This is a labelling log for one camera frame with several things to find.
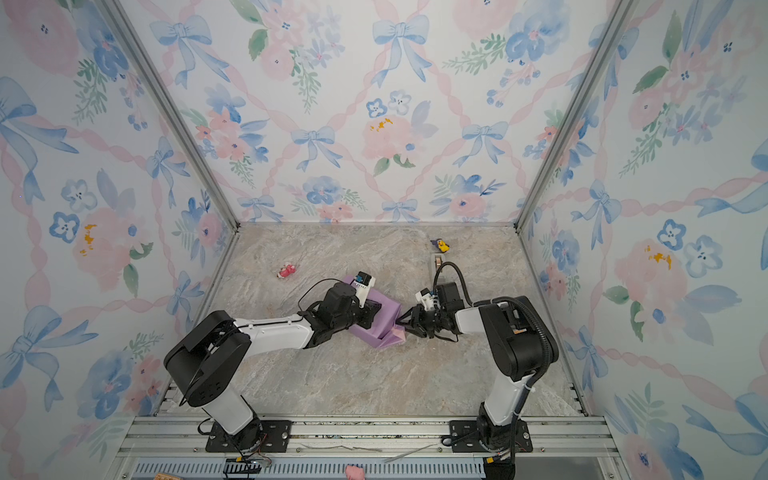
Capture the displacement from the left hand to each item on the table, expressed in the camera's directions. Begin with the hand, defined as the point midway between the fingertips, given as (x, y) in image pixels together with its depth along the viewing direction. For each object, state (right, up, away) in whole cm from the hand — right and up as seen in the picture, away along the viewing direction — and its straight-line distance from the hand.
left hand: (382, 304), depth 88 cm
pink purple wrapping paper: (0, -8, -3) cm, 8 cm away
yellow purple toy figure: (+21, +18, +22) cm, 35 cm away
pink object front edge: (-6, -35, -21) cm, 41 cm away
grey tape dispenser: (+18, +12, +15) cm, 27 cm away
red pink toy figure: (-33, +9, +15) cm, 38 cm away
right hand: (+5, -6, +4) cm, 9 cm away
